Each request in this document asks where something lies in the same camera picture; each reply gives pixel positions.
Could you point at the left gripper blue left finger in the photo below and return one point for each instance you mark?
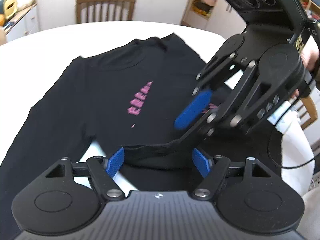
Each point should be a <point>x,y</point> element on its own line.
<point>113,163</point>

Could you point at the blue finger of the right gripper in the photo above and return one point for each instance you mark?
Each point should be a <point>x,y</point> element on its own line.
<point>196,134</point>
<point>193,110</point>

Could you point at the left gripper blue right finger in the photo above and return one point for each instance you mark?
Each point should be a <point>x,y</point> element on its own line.
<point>202,161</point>

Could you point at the black t-shirt pink print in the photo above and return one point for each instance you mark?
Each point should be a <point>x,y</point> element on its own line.
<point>112,99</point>

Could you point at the person's right hand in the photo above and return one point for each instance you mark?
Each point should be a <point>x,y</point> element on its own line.
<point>309,53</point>

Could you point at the near wooden chair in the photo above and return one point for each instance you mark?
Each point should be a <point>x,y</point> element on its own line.
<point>307,112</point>

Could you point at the wooden chair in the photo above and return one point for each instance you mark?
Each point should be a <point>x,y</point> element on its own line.
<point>307,112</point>
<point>104,10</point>

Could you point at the white sweatshirt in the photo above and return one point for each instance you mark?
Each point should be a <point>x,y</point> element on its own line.
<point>295,149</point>

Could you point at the white blue patterned tablecloth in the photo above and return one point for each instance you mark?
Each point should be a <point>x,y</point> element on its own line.
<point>100,55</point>

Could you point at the far wooden chair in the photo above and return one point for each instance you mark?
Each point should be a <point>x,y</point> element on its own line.
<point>104,10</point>

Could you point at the white side cabinet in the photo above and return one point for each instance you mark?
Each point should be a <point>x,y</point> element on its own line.
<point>24,23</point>

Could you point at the orange fruit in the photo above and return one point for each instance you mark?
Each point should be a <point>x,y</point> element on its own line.
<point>2,20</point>

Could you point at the yellow container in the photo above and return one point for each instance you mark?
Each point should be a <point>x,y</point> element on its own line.
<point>8,8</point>

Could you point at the black camera box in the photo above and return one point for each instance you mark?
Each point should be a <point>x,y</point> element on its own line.
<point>286,17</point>

